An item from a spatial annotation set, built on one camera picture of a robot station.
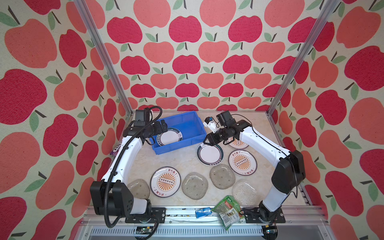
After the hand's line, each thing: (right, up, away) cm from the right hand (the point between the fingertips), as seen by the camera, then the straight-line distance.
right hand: (209, 139), depth 84 cm
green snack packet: (+9, -36, -9) cm, 38 cm away
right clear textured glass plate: (+21, -30, -2) cm, 36 cm away
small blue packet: (-4, -37, -8) cm, 38 cm away
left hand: (-27, +7, -2) cm, 28 cm away
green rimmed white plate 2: (+1, -11, +12) cm, 16 cm away
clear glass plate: (-40, -27, -2) cm, 48 cm away
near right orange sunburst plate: (+22, -15, +9) cm, 28 cm away
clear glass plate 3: (+8, -22, +4) cm, 24 cm away
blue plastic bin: (-9, +4, +26) cm, 28 cm away
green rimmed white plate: (-25, +1, +20) cm, 32 cm away
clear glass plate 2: (-9, -26, 0) cm, 28 cm away
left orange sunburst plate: (-26, -25, +2) cm, 36 cm away
